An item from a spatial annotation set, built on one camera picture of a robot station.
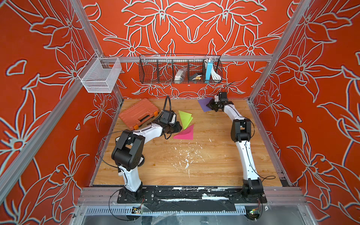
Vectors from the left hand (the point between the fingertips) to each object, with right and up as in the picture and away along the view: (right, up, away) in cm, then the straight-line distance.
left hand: (181, 126), depth 94 cm
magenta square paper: (+4, -5, +1) cm, 6 cm away
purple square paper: (+20, +19, +27) cm, 39 cm away
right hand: (+19, +18, +20) cm, 33 cm away
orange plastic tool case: (-35, +8, +9) cm, 37 cm away
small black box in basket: (+8, +34, -4) cm, 35 cm away
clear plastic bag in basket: (-1, +35, -3) cm, 35 cm away
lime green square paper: (+4, +5, +12) cm, 14 cm away
